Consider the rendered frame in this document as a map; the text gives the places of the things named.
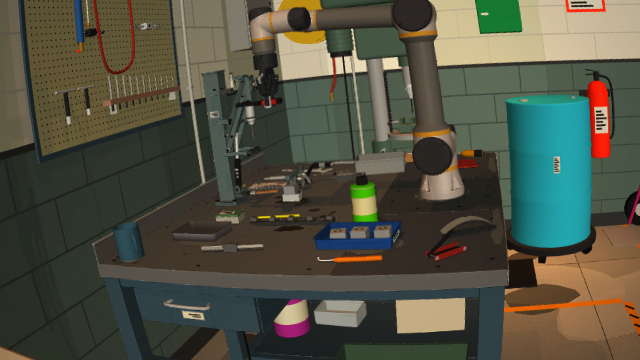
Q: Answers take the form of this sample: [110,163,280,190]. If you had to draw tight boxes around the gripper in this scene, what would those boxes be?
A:
[252,52,280,99]

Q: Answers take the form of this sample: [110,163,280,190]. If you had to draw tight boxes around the grey-green tapping machine column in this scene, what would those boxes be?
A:
[201,70,247,207]

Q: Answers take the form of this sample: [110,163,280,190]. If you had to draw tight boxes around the grey tapping fixture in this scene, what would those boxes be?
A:
[281,168,312,204]

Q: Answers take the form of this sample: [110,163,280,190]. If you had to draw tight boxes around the aluminium block on green pad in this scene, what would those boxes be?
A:
[215,208,246,224]

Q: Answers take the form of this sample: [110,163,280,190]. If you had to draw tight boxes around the dark grey flat tray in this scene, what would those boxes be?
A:
[172,221,233,243]

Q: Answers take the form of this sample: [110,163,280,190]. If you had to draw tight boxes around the grey tap wrench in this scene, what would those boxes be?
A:
[200,242,265,253]

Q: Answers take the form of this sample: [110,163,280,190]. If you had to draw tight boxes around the blue finished tray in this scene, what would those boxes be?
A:
[313,220,403,252]

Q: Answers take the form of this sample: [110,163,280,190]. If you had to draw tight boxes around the yellow round sign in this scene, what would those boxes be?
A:
[276,0,329,45]

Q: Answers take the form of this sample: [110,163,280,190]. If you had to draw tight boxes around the green drill press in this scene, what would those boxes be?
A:
[319,0,426,156]

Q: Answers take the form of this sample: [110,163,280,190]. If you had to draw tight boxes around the brown tool rack bar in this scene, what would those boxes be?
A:
[102,85,181,108]

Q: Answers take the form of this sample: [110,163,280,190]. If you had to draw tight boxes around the grey metal box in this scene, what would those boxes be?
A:
[354,151,407,176]

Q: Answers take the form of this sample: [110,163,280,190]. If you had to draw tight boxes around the green and cream bottle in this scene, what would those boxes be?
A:
[349,173,380,223]

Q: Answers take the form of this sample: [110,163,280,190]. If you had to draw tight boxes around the tan pegboard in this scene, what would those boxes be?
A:
[18,0,184,164]

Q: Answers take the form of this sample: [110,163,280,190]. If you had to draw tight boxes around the blue workbench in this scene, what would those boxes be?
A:
[92,151,510,360]

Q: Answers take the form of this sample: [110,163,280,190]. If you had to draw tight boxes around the blue mug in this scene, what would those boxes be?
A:
[112,221,146,264]

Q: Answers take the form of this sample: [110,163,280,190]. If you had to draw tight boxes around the magenta and cream cone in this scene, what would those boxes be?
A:
[273,298,311,339]

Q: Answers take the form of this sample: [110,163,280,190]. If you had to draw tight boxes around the grey open box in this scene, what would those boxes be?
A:
[313,299,368,329]

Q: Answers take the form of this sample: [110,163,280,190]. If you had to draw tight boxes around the red and black pliers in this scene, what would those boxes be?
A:
[425,241,469,263]

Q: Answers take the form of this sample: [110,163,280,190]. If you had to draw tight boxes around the black and grey hand brush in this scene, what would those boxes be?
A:
[432,215,497,251]

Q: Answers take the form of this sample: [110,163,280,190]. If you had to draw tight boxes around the cream cardboard box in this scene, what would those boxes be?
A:
[395,297,467,335]

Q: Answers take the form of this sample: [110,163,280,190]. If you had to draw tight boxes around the teal drum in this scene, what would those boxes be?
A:
[505,94,593,250]

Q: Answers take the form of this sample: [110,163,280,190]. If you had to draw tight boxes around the dark green box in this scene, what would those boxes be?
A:
[342,341,470,360]

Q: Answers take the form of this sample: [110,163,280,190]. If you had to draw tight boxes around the black drum dolly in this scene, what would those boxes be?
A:
[505,224,598,265]

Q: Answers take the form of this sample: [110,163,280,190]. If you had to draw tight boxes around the red fire extinguisher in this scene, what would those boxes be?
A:
[583,68,615,160]

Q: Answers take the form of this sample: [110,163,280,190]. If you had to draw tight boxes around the magenta hand truck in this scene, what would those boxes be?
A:
[623,184,640,226]

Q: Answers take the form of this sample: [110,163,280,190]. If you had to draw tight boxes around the red and black arm handle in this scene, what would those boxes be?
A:
[238,97,284,109]

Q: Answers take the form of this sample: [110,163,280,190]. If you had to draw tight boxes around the red hanging cable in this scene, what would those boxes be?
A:
[328,55,339,102]

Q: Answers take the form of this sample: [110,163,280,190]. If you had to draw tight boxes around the grey wall cabinet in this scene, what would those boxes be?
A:
[221,0,253,53]

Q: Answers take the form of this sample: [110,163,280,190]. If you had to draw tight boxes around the white wall pipe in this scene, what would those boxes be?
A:
[178,0,207,185]

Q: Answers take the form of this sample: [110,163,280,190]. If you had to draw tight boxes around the wire brush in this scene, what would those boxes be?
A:
[246,181,284,197]

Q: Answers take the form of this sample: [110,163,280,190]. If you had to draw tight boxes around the red hose loop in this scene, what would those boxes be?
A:
[92,0,137,76]

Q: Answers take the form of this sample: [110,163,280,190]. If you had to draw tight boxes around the black handled hammer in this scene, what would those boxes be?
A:
[54,89,77,126]
[77,85,96,117]

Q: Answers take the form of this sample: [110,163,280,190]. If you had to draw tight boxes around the orange handled scribe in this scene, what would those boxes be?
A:
[317,254,384,264]

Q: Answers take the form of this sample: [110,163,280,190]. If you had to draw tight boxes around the blue handled tool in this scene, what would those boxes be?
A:
[73,0,86,54]

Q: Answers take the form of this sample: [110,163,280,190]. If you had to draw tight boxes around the cream drawer handle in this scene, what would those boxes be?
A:
[162,298,212,312]

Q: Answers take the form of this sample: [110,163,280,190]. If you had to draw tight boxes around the green wall sign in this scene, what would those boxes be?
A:
[474,0,524,35]

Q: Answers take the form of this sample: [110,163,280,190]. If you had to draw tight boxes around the red framed wall notice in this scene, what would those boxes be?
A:
[565,0,607,13]

